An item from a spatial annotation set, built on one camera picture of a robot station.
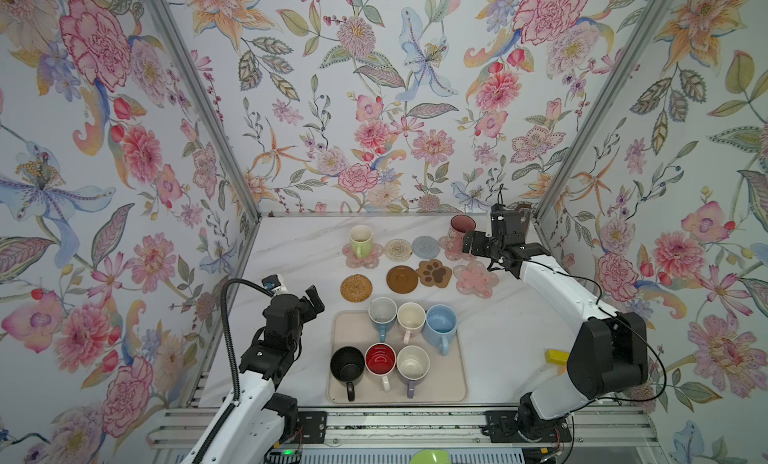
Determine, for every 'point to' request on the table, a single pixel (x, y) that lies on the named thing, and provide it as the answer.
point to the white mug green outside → (361, 240)
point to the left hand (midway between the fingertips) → (307, 293)
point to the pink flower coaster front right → (474, 279)
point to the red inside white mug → (380, 360)
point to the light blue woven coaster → (426, 247)
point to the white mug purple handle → (413, 362)
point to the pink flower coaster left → (370, 261)
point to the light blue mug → (440, 327)
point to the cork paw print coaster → (433, 273)
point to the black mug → (347, 365)
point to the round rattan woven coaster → (356, 288)
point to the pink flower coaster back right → (443, 244)
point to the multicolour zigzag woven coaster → (398, 249)
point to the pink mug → (459, 224)
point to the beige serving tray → (443, 384)
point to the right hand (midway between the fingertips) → (478, 238)
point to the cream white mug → (410, 315)
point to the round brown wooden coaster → (402, 279)
